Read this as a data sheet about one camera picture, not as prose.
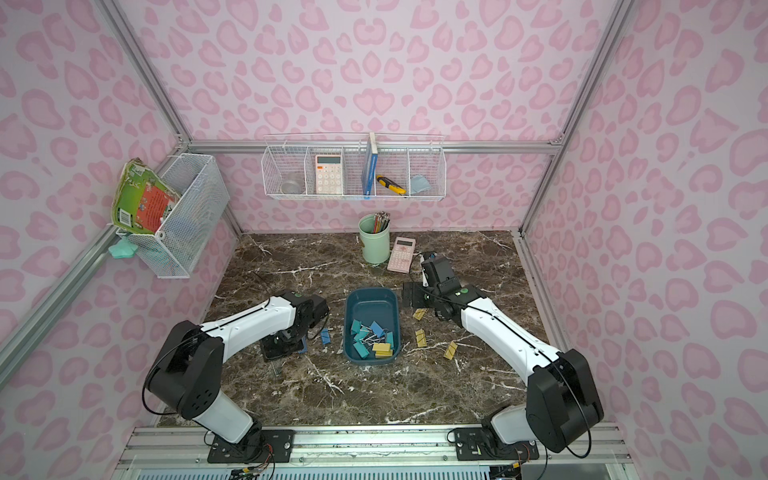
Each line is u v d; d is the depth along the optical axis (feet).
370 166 2.82
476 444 2.37
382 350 2.85
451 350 2.89
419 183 3.30
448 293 2.06
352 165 3.21
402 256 3.61
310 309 2.18
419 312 3.13
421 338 2.95
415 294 2.46
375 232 3.37
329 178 3.06
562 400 1.34
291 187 3.18
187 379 1.47
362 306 3.18
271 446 2.37
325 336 2.98
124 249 2.04
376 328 3.01
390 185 3.19
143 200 2.39
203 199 2.88
